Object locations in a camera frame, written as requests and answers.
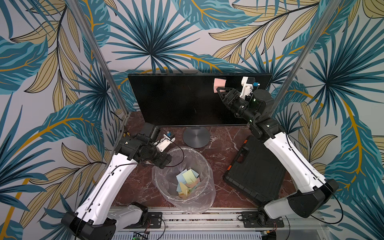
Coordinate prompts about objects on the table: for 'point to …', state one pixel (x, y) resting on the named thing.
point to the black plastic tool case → (254, 171)
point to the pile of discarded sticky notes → (187, 180)
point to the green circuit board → (136, 238)
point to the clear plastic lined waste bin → (204, 196)
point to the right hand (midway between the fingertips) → (218, 89)
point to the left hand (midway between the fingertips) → (162, 158)
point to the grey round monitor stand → (196, 136)
